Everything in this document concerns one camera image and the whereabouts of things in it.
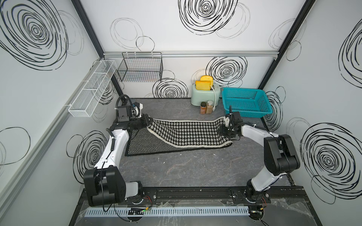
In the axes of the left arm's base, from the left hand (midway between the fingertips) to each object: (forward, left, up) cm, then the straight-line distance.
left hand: (151, 118), depth 82 cm
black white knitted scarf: (-6, -6, -9) cm, 12 cm away
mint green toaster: (+28, -29, -8) cm, 41 cm away
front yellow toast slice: (+34, -33, -1) cm, 47 cm away
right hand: (+2, -45, -15) cm, 48 cm away
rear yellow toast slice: (+38, -36, +2) cm, 53 cm away
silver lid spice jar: (+22, -38, -12) cm, 46 cm away
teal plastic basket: (+35, -76, -20) cm, 86 cm away
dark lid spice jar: (+21, -34, -12) cm, 42 cm away
